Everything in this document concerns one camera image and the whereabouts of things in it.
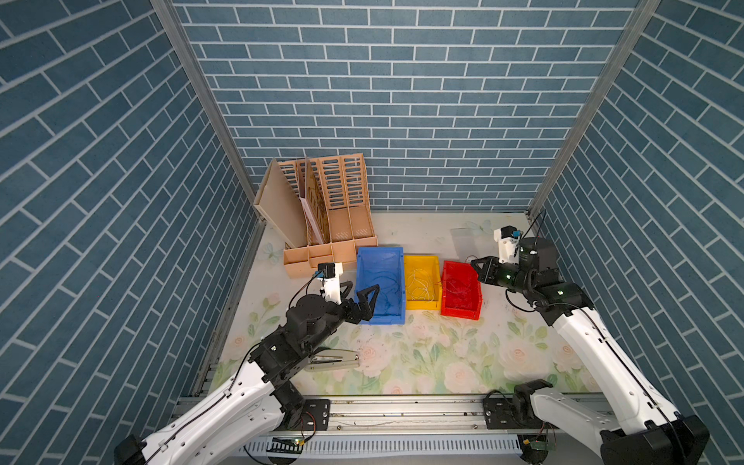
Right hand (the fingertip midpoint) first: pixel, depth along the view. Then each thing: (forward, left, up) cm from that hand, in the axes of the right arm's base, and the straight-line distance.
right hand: (475, 262), depth 76 cm
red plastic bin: (+5, -1, -23) cm, 24 cm away
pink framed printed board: (+20, +49, -2) cm, 53 cm away
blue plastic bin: (+15, +26, -27) cm, 40 cm away
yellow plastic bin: (+13, +9, -20) cm, 25 cm away
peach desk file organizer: (+41, +44, -8) cm, 61 cm away
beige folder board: (+27, +65, -7) cm, 70 cm away
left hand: (-11, +26, +1) cm, 28 cm away
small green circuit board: (-36, -17, -26) cm, 48 cm away
